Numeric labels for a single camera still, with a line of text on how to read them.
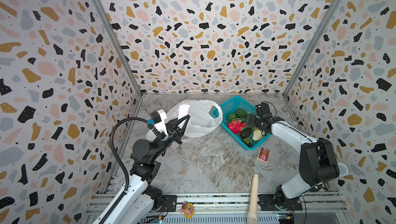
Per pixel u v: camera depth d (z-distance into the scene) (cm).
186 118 59
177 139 54
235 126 92
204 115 92
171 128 55
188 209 70
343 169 59
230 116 103
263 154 89
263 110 73
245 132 95
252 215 69
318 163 46
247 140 90
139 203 58
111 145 44
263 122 68
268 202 74
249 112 104
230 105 107
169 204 74
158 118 51
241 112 103
